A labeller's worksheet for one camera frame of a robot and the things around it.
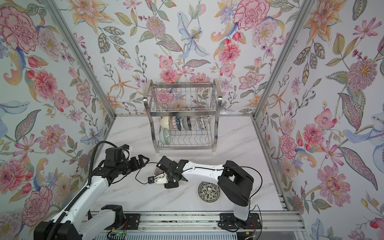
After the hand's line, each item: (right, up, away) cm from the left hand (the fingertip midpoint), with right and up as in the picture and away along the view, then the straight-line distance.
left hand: (145, 162), depth 82 cm
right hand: (+11, -9, +2) cm, 14 cm away
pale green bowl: (+8, +15, +11) cm, 20 cm away
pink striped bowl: (+5, -6, +5) cm, 10 cm away
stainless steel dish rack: (+20, +29, +32) cm, 47 cm away
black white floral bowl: (+35, -17, 0) cm, 38 cm away
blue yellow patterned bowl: (+32, +23, +18) cm, 43 cm away
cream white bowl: (+7, +23, +18) cm, 30 cm away
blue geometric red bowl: (+15, +22, +18) cm, 33 cm away
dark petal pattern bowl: (+22, +22, +18) cm, 36 cm away
